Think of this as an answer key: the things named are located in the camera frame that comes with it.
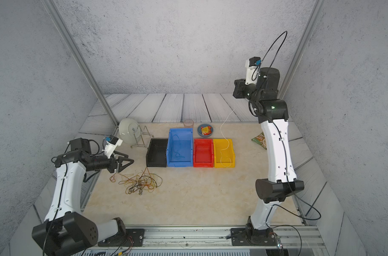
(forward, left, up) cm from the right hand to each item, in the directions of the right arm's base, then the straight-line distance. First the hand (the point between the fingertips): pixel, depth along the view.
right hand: (235, 79), depth 66 cm
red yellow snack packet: (+15, +11, -47) cm, 51 cm away
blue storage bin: (0, +29, -49) cm, 57 cm away
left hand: (-20, +47, -27) cm, 58 cm away
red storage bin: (-2, +14, -49) cm, 51 cm away
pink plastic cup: (+19, +23, -44) cm, 53 cm away
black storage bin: (0, +44, -53) cm, 70 cm away
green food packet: (+10, -26, -51) cm, 58 cm away
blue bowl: (+16, +16, -49) cm, 54 cm away
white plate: (+5, +58, -36) cm, 68 cm away
